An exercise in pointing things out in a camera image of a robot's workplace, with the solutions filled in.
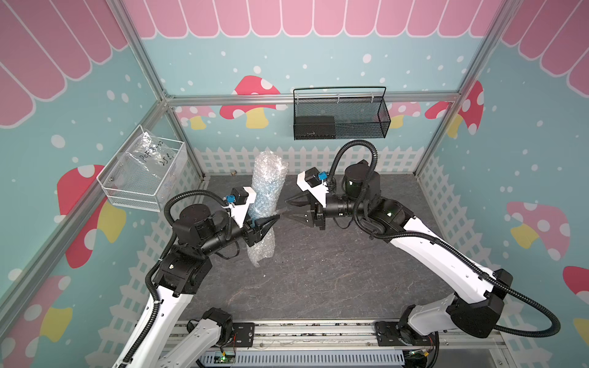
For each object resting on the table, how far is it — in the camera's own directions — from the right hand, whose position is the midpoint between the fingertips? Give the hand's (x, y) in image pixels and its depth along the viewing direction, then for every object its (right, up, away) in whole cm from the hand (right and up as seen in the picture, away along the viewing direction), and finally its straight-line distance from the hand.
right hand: (287, 208), depth 57 cm
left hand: (-4, -2, +4) cm, 6 cm away
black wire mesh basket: (+20, +38, +37) cm, 57 cm away
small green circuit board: (-21, -49, +15) cm, 55 cm away
